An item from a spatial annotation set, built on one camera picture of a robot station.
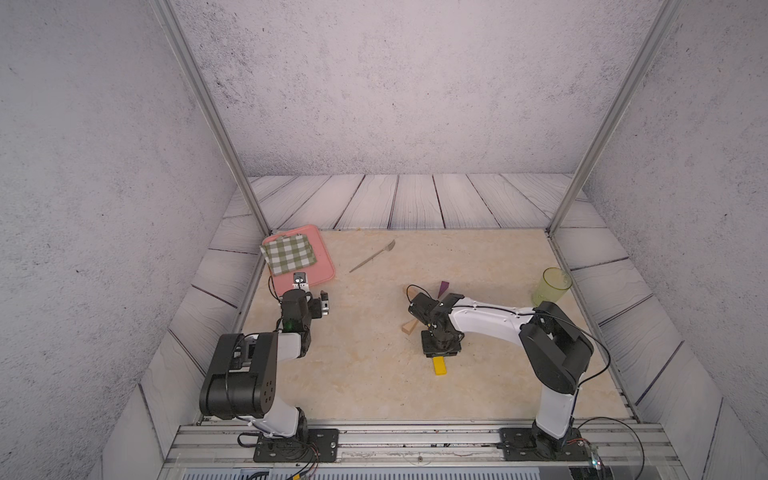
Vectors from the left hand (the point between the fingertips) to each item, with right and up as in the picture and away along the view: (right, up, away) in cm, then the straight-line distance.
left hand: (310, 291), depth 95 cm
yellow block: (+39, -20, -10) cm, 45 cm away
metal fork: (+24, +14, +20) cm, 34 cm away
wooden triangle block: (+31, +2, -16) cm, 35 cm away
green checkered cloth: (-13, +12, +18) cm, 25 cm away
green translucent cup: (+72, +2, -7) cm, 73 cm away
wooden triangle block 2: (+31, -10, -2) cm, 33 cm away
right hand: (+38, -17, -7) cm, 42 cm away
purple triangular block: (+43, +1, +7) cm, 43 cm away
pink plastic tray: (-3, +4, +18) cm, 19 cm away
